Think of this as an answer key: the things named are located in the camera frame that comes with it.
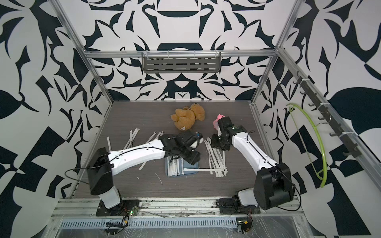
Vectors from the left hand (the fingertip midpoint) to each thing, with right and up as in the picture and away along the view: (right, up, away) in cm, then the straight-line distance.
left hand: (196, 153), depth 79 cm
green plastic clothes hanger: (+48, -4, -22) cm, 53 cm away
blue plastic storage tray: (-4, -3, -9) cm, 10 cm away
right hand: (+10, +4, +6) cm, 12 cm away
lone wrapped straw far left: (-55, +2, +18) cm, 58 cm away
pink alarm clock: (+14, +15, +23) cm, 31 cm away
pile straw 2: (+11, -11, +8) cm, 17 cm away
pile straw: (-42, +2, +17) cm, 46 cm away
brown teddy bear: (-6, +18, +18) cm, 26 cm away
